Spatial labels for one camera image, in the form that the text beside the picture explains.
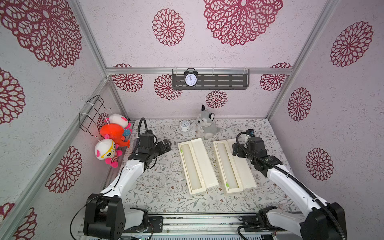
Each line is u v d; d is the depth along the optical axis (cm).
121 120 96
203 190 78
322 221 39
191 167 86
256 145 61
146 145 64
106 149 80
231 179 81
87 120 75
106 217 40
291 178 49
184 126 113
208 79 95
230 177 83
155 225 73
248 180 81
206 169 85
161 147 75
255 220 73
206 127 99
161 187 86
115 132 87
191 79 90
